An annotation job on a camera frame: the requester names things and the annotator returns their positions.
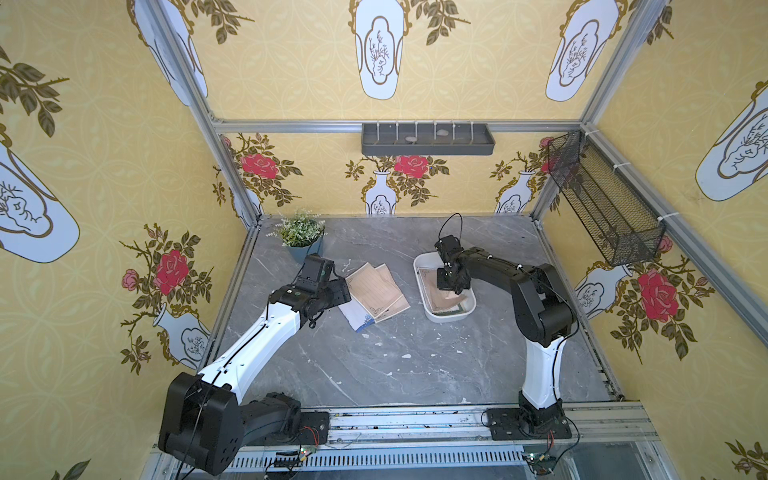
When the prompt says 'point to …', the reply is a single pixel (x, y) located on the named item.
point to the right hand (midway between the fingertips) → (444, 285)
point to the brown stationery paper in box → (440, 300)
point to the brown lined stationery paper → (376, 287)
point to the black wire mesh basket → (617, 221)
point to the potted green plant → (302, 232)
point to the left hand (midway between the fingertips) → (342, 291)
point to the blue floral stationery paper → (356, 316)
